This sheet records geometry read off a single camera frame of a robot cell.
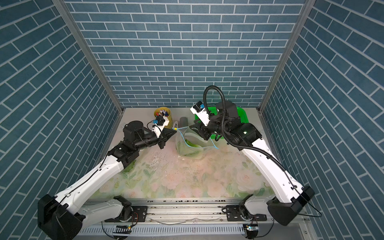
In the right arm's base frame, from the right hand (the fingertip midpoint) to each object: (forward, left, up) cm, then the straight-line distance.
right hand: (196, 124), depth 64 cm
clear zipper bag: (+6, +2, -20) cm, 21 cm away
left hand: (0, +9, -7) cm, 11 cm away
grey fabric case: (+27, +12, -31) cm, 43 cm away
